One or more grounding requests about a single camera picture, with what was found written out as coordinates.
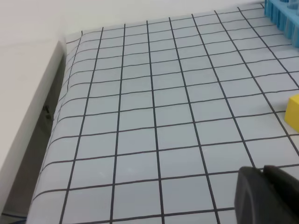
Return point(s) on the yellow foam cube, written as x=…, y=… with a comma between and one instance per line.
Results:
x=292, y=112

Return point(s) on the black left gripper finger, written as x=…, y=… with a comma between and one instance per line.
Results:
x=270, y=196

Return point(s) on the blue test tube rack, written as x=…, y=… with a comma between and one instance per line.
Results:
x=285, y=14

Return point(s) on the white side panel board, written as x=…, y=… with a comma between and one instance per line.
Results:
x=30, y=82

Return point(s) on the white black-grid table mat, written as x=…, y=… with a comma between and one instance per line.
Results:
x=155, y=118

